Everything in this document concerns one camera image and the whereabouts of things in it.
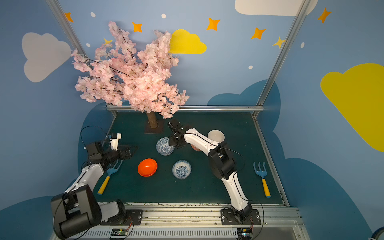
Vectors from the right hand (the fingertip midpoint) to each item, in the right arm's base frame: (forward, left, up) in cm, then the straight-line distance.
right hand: (174, 142), depth 95 cm
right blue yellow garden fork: (-14, -56, -8) cm, 58 cm away
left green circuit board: (-48, +21, -9) cm, 53 cm away
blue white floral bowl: (-15, -6, -7) cm, 18 cm away
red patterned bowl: (+1, -14, -7) cm, 16 cm away
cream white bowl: (+11, -29, -5) cm, 31 cm away
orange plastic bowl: (-16, +14, -5) cm, 22 cm away
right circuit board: (-45, -41, -10) cm, 61 cm away
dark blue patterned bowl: (-2, +7, -6) cm, 9 cm away
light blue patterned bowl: (+3, +8, -2) cm, 8 cm away
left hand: (-8, +23, +7) cm, 25 cm away
